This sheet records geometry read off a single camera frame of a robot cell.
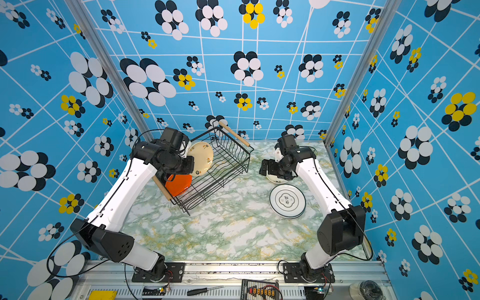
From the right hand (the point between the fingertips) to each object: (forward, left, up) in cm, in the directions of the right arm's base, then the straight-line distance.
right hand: (270, 173), depth 83 cm
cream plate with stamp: (+4, +30, +8) cm, 31 cm away
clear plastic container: (-42, -29, -8) cm, 52 cm away
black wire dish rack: (+22, +27, -15) cm, 38 cm away
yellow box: (-44, +64, -16) cm, 79 cm away
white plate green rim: (-6, -9, -16) cm, 19 cm away
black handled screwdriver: (-43, +31, -18) cm, 55 cm away
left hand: (-3, +32, +8) cm, 33 cm away
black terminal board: (-42, +6, -17) cm, 45 cm away
